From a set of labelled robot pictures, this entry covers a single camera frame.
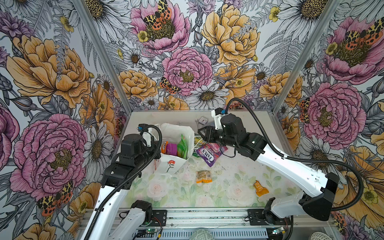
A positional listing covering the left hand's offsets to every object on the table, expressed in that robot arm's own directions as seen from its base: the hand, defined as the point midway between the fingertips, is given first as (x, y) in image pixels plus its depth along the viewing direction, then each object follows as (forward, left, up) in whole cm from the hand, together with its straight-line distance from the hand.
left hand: (159, 147), depth 70 cm
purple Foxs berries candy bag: (+10, -26, -22) cm, 36 cm away
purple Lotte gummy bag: (+6, -4, -10) cm, 12 cm away
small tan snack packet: (-4, -21, -23) cm, 32 cm away
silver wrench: (+39, -18, -26) cm, 50 cm away
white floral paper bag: (-4, -3, -10) cm, 11 cm away
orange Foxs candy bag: (+5, 0, -7) cm, 8 cm away
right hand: (+3, -19, +4) cm, 20 cm away
